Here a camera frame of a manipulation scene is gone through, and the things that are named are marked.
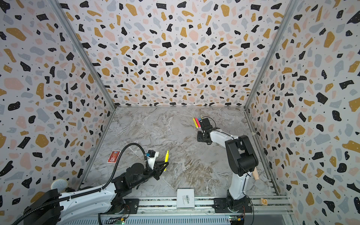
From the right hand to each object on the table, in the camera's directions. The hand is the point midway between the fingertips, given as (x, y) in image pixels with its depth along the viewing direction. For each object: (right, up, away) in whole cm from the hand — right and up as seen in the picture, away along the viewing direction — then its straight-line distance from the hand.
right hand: (199, 134), depth 98 cm
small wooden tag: (+33, -34, -23) cm, 52 cm away
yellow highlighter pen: (-20, -11, -22) cm, 31 cm away
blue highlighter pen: (+1, +11, +15) cm, 19 cm away
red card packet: (-56, -13, -8) cm, 58 cm away
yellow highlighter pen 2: (-1, +5, +11) cm, 12 cm away
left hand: (-19, -12, -23) cm, 32 cm away
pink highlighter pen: (-1, +6, -15) cm, 16 cm away
